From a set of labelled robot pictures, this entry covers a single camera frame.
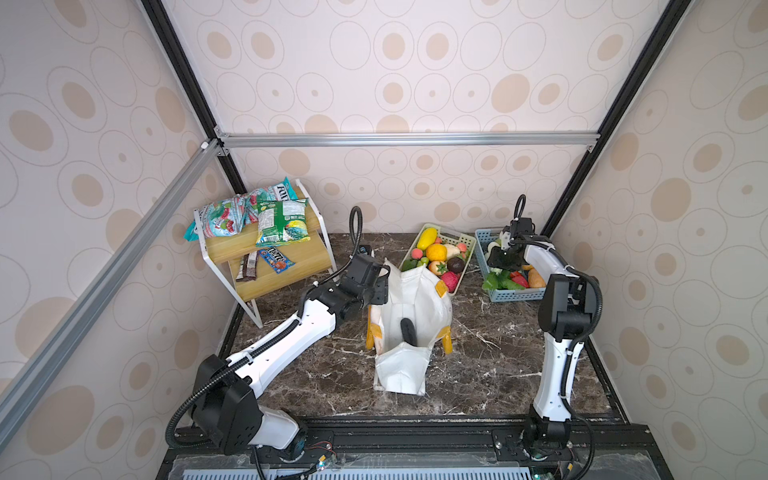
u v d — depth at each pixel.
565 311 0.59
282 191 0.83
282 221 0.73
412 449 0.74
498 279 0.97
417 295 0.95
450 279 0.99
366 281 0.61
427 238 1.09
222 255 0.72
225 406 0.40
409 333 0.90
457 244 1.13
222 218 0.73
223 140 0.90
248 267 0.87
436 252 1.03
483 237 1.13
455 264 1.00
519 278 1.03
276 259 0.90
